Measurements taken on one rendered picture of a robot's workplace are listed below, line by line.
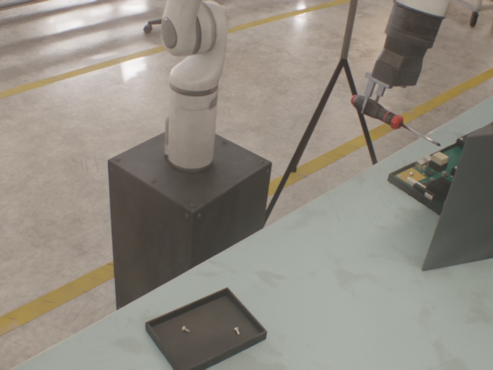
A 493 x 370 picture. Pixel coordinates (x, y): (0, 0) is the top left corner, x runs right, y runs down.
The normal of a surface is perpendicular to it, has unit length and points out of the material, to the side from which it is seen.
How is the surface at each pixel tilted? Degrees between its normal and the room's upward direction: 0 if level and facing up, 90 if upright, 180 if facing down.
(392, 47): 88
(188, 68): 22
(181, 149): 90
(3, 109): 0
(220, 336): 0
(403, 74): 90
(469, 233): 90
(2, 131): 0
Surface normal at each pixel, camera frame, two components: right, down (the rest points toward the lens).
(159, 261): -0.64, 0.40
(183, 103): -0.37, 0.50
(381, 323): 0.07, -0.82
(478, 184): 0.28, 0.56
